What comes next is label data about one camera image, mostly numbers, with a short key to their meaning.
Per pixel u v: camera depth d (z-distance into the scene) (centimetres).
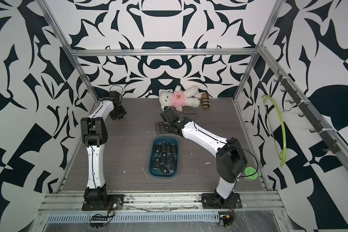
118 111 96
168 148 91
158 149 91
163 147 91
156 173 83
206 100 116
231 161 46
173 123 64
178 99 111
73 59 94
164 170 83
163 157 89
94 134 65
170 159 87
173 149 91
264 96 86
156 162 87
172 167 85
